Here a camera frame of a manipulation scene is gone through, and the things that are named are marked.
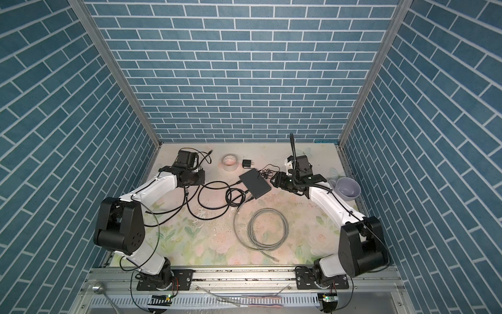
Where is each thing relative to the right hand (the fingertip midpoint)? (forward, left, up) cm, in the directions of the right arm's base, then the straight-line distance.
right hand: (273, 179), depth 86 cm
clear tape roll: (+20, +25, -14) cm, 35 cm away
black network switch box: (+7, +9, -14) cm, 19 cm away
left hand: (+2, +34, -5) cm, 35 cm away
